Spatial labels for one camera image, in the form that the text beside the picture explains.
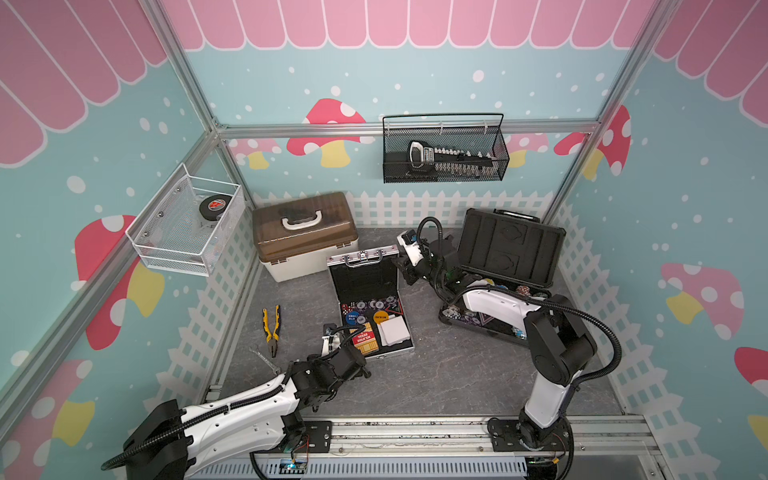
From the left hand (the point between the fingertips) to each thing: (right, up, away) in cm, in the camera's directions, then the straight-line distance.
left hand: (342, 361), depth 84 cm
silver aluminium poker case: (+6, +22, +8) cm, 24 cm away
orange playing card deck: (+6, +5, +4) cm, 9 cm away
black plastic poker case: (+53, +32, +18) cm, 65 cm away
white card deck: (+14, +7, +6) cm, 17 cm away
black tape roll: (-34, +43, -4) cm, 55 cm away
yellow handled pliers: (-23, +5, +6) cm, 24 cm away
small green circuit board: (-10, -22, -11) cm, 27 cm away
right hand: (+15, +30, +4) cm, 34 cm away
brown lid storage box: (-16, +35, +7) cm, 39 cm away
